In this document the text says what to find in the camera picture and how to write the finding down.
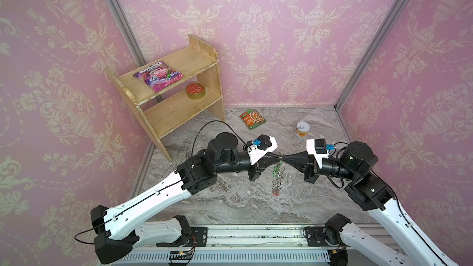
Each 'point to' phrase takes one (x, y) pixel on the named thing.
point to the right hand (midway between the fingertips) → (285, 157)
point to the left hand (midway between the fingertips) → (278, 160)
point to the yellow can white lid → (302, 128)
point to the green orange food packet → (252, 118)
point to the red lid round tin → (196, 90)
